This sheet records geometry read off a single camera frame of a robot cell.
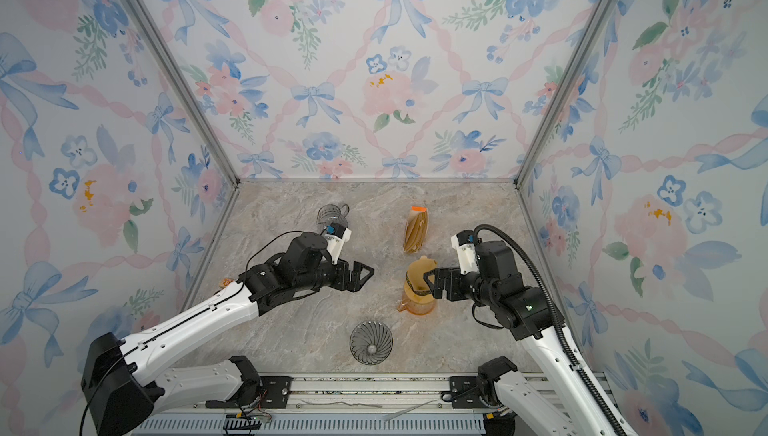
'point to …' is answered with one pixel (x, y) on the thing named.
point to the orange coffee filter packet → (416, 229)
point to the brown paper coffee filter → (415, 275)
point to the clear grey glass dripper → (371, 342)
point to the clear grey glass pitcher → (332, 214)
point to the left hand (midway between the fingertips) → (363, 266)
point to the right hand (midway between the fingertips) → (439, 273)
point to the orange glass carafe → (420, 304)
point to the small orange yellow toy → (225, 282)
